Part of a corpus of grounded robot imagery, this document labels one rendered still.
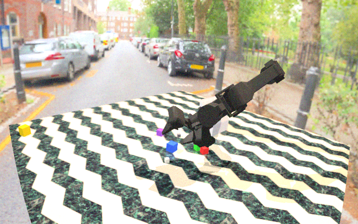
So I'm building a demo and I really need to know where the red block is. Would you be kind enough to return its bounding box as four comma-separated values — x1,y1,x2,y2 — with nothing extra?
200,147,209,155

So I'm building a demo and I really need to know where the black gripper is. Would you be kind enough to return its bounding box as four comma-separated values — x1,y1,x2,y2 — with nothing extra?
162,106,199,144

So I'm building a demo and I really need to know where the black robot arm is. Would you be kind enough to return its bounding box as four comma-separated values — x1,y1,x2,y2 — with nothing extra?
190,59,285,148

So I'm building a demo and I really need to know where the yellow cube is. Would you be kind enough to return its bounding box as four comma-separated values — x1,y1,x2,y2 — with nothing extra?
18,124,31,137

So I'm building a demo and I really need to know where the blue cube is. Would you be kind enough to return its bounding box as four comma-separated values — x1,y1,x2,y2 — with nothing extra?
166,141,178,153

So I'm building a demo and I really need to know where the small purple cube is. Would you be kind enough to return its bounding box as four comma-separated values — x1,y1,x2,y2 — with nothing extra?
156,128,163,137

